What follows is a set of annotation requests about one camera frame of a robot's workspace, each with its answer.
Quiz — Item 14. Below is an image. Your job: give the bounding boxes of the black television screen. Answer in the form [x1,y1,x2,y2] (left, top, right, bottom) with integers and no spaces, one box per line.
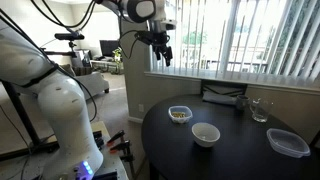
[99,39,120,58]

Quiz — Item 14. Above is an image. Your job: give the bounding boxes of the green potted plant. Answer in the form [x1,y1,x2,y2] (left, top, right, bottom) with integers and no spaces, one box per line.
[111,47,124,75]

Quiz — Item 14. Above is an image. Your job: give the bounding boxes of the clear plastic container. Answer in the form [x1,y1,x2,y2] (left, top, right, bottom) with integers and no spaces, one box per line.
[265,127,312,159]

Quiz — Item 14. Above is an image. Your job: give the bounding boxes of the clear drinking glass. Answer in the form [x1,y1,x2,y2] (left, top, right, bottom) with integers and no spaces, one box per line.
[249,97,274,124]

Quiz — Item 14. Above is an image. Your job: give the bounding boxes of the yellow food pieces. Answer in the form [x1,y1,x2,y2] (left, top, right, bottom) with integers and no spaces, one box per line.
[171,111,187,119]

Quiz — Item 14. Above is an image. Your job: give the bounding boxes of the white vertical window blinds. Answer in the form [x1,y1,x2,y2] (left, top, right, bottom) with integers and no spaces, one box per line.
[149,0,320,86]

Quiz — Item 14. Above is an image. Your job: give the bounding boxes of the dark grey mug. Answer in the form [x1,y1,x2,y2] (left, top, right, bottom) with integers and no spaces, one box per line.
[235,94,251,111]

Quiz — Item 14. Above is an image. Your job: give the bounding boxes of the white bowl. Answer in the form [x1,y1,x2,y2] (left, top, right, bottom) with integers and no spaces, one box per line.
[191,121,221,148]

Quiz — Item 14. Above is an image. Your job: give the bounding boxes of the orange handled black clamp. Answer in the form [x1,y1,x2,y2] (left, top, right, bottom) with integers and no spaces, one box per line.
[109,140,135,163]
[106,129,126,145]

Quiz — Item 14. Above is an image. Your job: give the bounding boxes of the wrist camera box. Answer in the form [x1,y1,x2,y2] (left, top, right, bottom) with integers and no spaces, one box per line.
[159,19,178,32]

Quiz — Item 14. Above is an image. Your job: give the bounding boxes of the grey folded cloth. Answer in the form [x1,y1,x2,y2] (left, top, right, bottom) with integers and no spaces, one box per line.
[201,90,238,107]

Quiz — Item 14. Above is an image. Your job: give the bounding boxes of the black wooden chair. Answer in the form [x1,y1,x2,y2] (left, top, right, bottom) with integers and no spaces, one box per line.
[200,79,248,99]

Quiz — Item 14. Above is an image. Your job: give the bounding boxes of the robot mounting table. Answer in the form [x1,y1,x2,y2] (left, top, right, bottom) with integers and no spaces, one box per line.
[0,120,130,180]

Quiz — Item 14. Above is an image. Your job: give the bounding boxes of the bowl with food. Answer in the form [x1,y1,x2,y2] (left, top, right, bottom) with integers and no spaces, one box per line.
[167,105,194,125]

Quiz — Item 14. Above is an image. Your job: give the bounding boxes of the grey sofa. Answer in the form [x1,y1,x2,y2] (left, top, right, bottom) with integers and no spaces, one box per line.
[59,63,111,101]

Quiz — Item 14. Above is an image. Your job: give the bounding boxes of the black camera on tripod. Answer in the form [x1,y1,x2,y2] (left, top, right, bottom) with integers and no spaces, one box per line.
[54,32,86,51]

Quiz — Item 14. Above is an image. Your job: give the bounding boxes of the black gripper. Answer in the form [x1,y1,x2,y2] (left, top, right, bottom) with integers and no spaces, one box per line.
[143,30,174,67]

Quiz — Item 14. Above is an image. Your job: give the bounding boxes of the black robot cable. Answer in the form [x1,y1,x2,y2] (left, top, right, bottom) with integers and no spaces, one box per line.
[0,0,99,124]

